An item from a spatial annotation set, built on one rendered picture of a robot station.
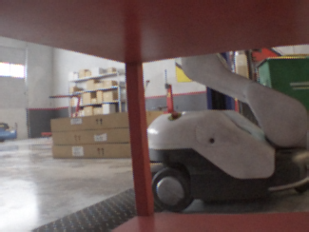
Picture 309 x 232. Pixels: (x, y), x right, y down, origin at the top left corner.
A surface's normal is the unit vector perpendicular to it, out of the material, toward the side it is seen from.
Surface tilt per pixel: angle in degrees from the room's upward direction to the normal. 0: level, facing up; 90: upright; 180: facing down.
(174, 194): 90
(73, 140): 90
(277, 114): 90
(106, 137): 90
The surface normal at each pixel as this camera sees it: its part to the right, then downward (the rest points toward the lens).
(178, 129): -0.38, 0.04
